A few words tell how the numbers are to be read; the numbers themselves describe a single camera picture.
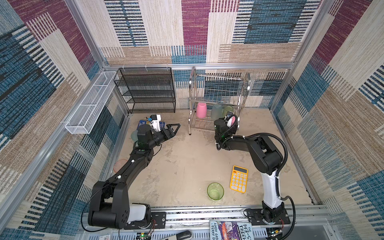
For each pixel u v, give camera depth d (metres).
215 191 0.80
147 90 1.09
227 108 1.01
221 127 0.80
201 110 1.05
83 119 0.71
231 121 0.85
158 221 0.73
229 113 0.86
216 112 1.04
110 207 0.41
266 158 0.55
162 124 1.08
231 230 0.69
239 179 0.85
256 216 0.73
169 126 0.73
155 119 0.76
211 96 1.15
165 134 0.72
